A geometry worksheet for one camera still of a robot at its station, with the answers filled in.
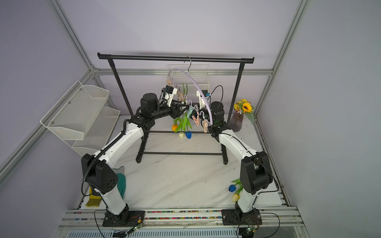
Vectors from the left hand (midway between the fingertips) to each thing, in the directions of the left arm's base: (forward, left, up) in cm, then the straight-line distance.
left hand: (185, 106), depth 75 cm
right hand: (+2, 0, -2) cm, 3 cm away
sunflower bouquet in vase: (+11, -34, -11) cm, 37 cm away
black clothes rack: (-6, +30, -35) cm, 47 cm away
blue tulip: (-7, -1, -15) cm, 17 cm away
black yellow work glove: (-37, +49, -35) cm, 71 cm away
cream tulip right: (-35, -27, -34) cm, 56 cm away
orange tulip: (+2, +8, -19) cm, 21 cm away
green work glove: (-31, +31, -20) cm, 48 cm away
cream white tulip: (0, +3, -18) cm, 18 cm away
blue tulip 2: (-30, -26, -35) cm, 53 cm away
